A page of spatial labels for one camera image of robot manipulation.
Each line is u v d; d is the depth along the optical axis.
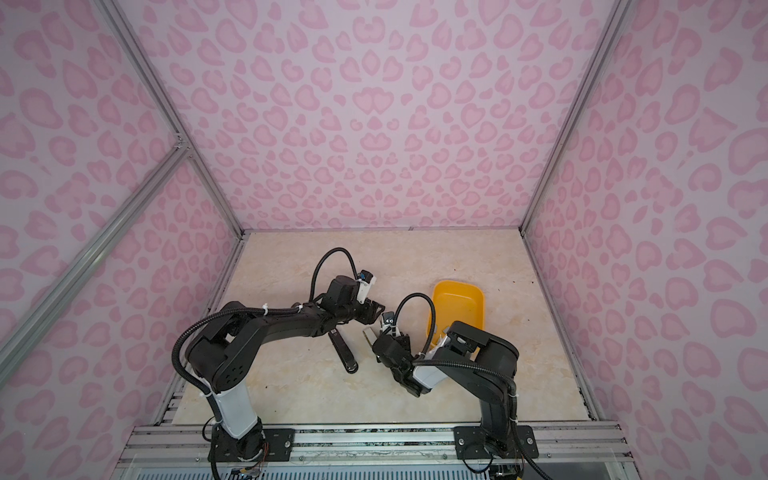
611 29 0.71
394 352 0.70
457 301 1.01
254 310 0.55
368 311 0.84
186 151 0.92
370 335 0.90
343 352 0.85
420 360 0.64
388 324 0.79
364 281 0.84
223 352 0.49
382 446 0.75
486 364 0.46
